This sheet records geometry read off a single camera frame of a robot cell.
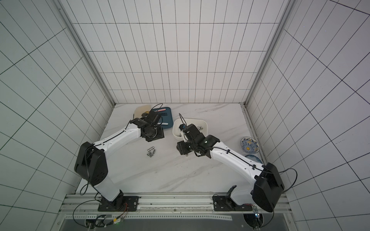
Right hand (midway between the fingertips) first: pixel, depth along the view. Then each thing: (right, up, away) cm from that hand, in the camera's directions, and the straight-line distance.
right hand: (176, 147), depth 78 cm
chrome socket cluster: (-18, -7, +12) cm, 23 cm away
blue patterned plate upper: (+49, -3, +17) cm, 52 cm away
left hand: (-12, +3, +9) cm, 15 cm away
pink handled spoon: (-15, +22, +36) cm, 45 cm away
